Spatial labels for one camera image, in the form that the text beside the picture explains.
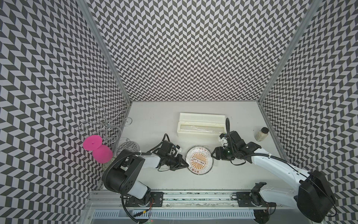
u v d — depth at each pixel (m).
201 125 0.96
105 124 1.02
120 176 0.43
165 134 0.83
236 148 0.63
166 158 0.75
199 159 0.87
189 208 0.71
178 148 0.86
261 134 0.89
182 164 0.83
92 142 0.59
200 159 0.87
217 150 0.74
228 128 0.77
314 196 0.40
